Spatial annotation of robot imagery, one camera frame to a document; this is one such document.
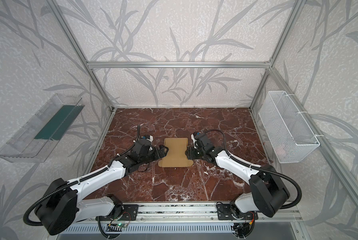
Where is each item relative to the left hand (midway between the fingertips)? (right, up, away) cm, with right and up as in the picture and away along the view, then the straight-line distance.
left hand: (166, 147), depth 84 cm
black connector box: (+40, -38, -12) cm, 56 cm away
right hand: (+13, -1, +2) cm, 13 cm away
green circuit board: (-19, -35, -14) cm, 42 cm away
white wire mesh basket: (+56, +8, -23) cm, 61 cm away
